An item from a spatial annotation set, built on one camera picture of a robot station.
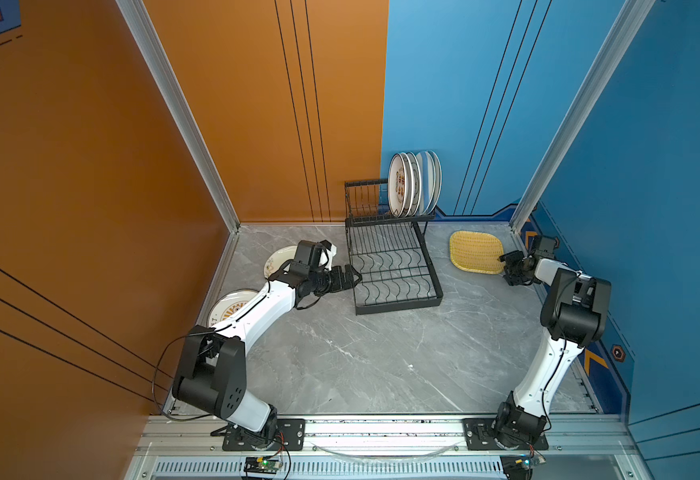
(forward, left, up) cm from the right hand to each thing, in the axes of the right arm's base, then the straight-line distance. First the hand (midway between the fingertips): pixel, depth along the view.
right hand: (502, 262), depth 105 cm
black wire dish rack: (0, +39, 0) cm, 39 cm away
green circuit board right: (-59, +12, -4) cm, 60 cm away
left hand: (-15, +52, +13) cm, 56 cm away
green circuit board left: (-59, +74, -3) cm, 94 cm away
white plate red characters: (+14, +38, +24) cm, 47 cm away
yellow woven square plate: (+7, +7, -3) cm, 10 cm away
